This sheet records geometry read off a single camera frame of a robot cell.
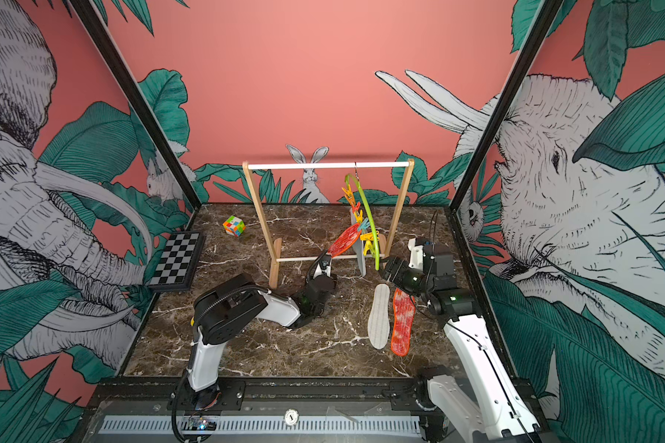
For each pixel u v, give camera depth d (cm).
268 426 70
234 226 107
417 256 68
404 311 90
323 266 79
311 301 73
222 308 53
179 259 98
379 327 88
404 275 65
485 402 42
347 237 83
